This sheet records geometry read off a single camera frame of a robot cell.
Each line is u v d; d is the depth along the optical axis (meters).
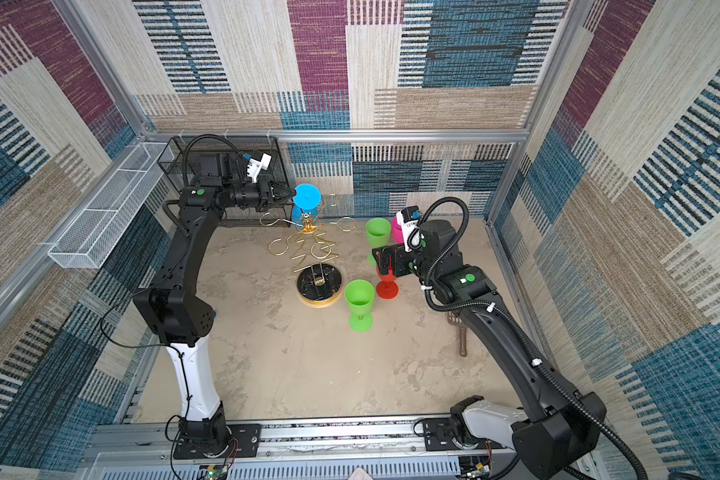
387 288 1.00
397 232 0.97
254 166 0.76
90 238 0.71
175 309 0.53
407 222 0.63
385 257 0.65
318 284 1.01
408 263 0.63
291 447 0.73
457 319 0.94
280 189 0.77
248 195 0.72
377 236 0.96
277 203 0.76
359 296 0.87
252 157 0.75
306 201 0.81
